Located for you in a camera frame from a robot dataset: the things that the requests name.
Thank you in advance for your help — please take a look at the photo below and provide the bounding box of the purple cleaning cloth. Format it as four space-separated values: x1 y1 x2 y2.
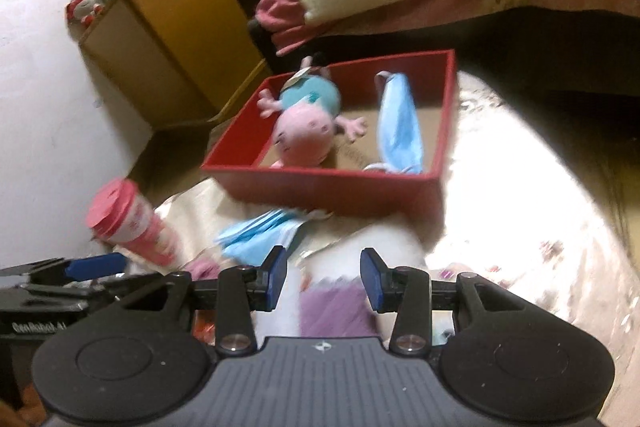
299 280 378 338

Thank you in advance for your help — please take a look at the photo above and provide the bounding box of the pink lidded cup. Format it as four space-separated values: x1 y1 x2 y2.
86 178 181 268

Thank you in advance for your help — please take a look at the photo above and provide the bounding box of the wooden cabinet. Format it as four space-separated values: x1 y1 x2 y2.
79 0 271 130

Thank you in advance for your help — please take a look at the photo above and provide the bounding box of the red storage box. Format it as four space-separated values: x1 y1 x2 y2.
202 50 458 229

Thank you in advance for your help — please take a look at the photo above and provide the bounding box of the blue face mask stack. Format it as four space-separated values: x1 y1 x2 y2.
215 208 331 267

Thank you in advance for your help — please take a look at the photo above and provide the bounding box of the pink pig plush toy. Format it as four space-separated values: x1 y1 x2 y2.
257 56 367 168

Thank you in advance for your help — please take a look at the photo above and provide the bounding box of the dark bed frame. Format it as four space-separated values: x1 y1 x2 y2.
248 8 639 144

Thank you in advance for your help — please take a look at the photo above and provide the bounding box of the red santa plush doll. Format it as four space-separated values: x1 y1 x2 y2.
65 0 103 28

